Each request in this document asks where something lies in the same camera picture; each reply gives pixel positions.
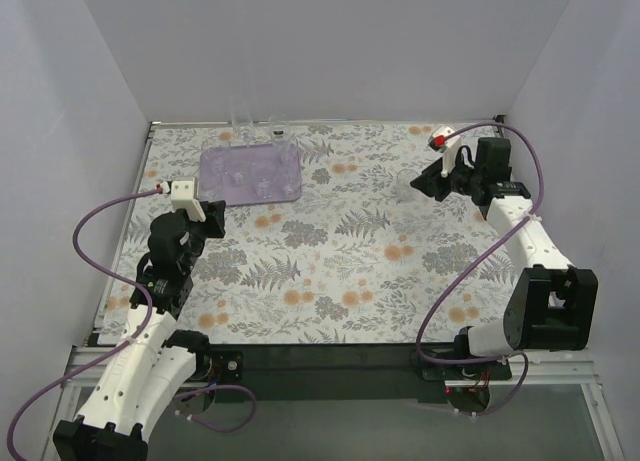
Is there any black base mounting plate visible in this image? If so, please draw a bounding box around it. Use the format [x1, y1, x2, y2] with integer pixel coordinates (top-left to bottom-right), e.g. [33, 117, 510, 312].
[184, 343, 511, 403]

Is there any clear small tumbler glass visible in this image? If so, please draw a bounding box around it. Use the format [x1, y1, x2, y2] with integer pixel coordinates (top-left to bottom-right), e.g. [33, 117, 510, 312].
[395, 169, 418, 202]

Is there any clear champagne flute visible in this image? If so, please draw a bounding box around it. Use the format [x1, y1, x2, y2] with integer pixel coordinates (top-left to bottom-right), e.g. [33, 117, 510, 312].
[268, 115, 297, 165]

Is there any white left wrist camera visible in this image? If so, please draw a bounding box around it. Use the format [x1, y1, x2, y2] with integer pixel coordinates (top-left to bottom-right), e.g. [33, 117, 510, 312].
[156, 177, 205, 222]

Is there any aluminium frame rail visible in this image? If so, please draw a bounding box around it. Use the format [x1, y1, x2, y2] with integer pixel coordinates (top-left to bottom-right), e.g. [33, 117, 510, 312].
[64, 347, 600, 387]

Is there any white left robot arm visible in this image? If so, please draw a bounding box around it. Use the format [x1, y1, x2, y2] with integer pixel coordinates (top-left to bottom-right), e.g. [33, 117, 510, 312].
[53, 200, 226, 460]

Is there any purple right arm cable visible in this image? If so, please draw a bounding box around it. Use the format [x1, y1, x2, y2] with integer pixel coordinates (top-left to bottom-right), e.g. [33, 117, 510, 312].
[415, 122, 544, 418]

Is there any floral patterned table mat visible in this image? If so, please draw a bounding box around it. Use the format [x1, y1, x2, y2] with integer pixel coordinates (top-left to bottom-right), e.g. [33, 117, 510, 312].
[97, 123, 561, 345]

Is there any clear plain drinking glass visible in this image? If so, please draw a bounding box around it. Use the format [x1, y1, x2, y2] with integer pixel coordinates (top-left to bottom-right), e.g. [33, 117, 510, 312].
[230, 97, 255, 148]

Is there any lilac plastic tray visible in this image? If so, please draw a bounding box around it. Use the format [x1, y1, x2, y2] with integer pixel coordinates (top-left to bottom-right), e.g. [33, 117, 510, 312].
[198, 143, 302, 207]

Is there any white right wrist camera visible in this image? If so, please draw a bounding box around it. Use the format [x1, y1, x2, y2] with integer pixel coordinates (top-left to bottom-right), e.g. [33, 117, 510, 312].
[429, 125, 461, 178]

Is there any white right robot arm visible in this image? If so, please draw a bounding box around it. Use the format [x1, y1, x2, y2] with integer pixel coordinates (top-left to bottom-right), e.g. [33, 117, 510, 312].
[410, 133, 598, 366]

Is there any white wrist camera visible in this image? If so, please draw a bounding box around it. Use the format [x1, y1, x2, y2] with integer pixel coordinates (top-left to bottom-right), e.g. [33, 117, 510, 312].
[429, 125, 461, 178]
[156, 177, 205, 222]

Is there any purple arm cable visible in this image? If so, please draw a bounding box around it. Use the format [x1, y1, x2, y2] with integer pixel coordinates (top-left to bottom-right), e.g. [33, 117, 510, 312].
[415, 122, 544, 418]
[7, 188, 259, 460]

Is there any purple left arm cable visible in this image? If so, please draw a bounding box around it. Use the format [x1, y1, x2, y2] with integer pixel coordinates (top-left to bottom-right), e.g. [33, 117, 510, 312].
[7, 188, 259, 460]

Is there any small clear shot glass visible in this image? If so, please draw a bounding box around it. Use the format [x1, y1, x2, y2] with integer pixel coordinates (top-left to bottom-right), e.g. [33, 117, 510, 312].
[228, 165, 248, 187]

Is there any clear wine glass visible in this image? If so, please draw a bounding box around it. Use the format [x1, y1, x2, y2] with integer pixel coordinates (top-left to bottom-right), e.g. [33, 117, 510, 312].
[276, 136, 299, 166]

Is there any clear tall tumbler glass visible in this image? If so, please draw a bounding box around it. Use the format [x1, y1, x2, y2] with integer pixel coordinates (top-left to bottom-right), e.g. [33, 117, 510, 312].
[249, 158, 278, 199]

